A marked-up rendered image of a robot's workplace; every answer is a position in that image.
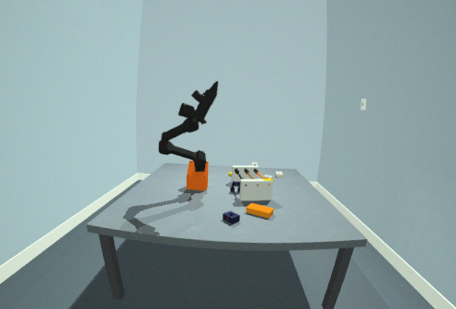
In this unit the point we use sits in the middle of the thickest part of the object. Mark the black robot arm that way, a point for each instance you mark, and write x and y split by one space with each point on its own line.
191 124

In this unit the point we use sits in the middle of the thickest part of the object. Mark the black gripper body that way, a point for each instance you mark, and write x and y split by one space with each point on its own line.
206 103

